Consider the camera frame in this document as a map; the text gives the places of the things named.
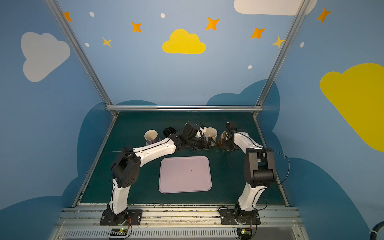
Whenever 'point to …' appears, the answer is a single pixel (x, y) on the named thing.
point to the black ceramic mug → (169, 131)
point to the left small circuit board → (118, 232)
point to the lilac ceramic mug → (151, 136)
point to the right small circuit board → (244, 233)
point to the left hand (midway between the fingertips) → (212, 143)
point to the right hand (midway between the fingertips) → (229, 145)
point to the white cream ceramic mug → (211, 132)
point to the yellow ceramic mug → (220, 141)
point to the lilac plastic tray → (184, 174)
